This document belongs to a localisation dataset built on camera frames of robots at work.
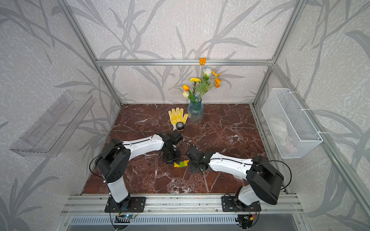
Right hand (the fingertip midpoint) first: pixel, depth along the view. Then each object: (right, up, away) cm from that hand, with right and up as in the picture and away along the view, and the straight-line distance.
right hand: (194, 165), depth 85 cm
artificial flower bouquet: (+10, +56, +13) cm, 58 cm away
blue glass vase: (+1, +33, +16) cm, 37 cm away
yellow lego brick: (-11, 0, 0) cm, 11 cm away
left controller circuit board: (-32, -20, -15) cm, 41 cm away
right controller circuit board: (+27, -24, -11) cm, 38 cm away
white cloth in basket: (+47, +22, -7) cm, 52 cm away
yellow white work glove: (-15, +28, +27) cm, 42 cm away
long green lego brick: (-8, 0, +2) cm, 8 cm away
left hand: (-9, +1, +1) cm, 9 cm away
